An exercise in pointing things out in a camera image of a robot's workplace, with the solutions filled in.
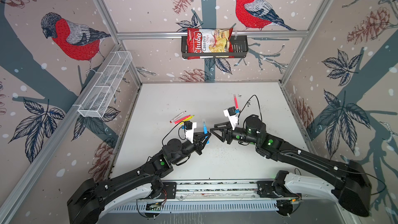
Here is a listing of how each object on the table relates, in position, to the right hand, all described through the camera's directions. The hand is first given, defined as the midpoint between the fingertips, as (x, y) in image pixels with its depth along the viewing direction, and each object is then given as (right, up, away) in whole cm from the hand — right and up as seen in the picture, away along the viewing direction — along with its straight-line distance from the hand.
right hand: (210, 132), depth 68 cm
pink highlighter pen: (-17, +1, +31) cm, 35 cm away
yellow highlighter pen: (-14, +1, +32) cm, 35 cm away
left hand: (0, -1, 0) cm, 1 cm away
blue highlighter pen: (-2, 0, 0) cm, 2 cm away
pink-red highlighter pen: (+20, +12, +39) cm, 46 cm away
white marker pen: (-24, 0, +30) cm, 39 cm away
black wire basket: (+20, +46, +27) cm, 57 cm away
